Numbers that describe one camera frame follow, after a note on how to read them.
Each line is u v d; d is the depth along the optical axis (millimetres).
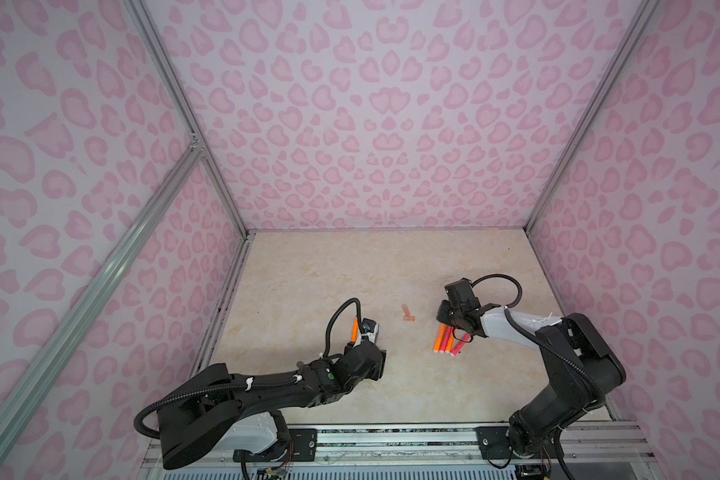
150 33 707
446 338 903
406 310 979
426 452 724
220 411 421
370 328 733
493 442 735
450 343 900
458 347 883
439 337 903
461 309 749
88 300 560
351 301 632
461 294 754
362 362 617
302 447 735
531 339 487
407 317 962
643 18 695
